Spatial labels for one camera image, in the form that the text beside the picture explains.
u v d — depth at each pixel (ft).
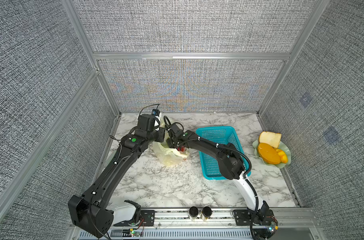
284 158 2.88
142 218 2.38
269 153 2.97
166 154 2.44
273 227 2.25
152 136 2.01
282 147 3.15
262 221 2.09
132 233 2.30
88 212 1.21
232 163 1.93
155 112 2.10
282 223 2.37
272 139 3.11
